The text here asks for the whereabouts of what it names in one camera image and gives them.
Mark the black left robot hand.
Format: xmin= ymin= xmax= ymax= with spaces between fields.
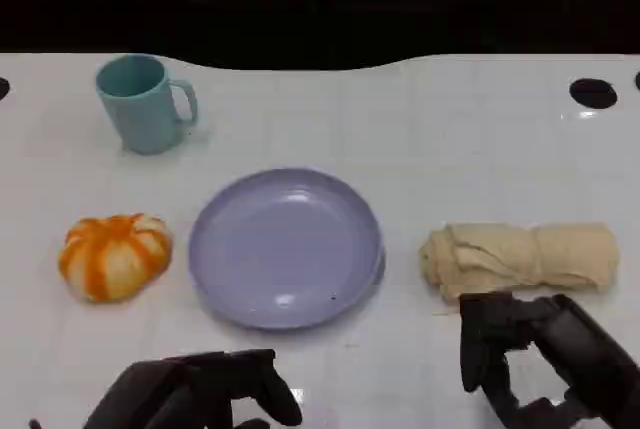
xmin=82 ymin=348 xmax=304 ymax=429

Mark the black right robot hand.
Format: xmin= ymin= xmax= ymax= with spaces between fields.
xmin=458 ymin=290 xmax=640 ymax=429

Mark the beige towel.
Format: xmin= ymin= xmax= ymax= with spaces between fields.
xmin=418 ymin=221 xmax=621 ymax=304

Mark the orange and white bread roll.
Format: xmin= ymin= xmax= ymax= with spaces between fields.
xmin=58 ymin=213 xmax=174 ymax=304

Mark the lilac plate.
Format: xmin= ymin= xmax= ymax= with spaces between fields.
xmin=188 ymin=167 xmax=387 ymax=333

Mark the pale green mug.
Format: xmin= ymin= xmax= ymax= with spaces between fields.
xmin=95 ymin=53 xmax=199 ymax=156

